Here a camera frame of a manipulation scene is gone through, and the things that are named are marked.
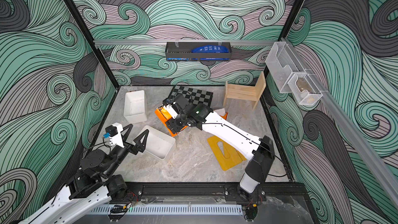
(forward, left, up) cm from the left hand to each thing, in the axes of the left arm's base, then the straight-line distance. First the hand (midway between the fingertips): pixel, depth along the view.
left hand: (139, 126), depth 64 cm
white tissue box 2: (+33, +20, -30) cm, 48 cm away
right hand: (+8, -14, -7) cm, 17 cm away
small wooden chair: (+37, -56, -18) cm, 70 cm away
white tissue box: (+5, -3, -30) cm, 31 cm away
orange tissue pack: (+5, -10, 0) cm, 11 cm away
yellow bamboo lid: (-1, -42, -30) cm, 51 cm away
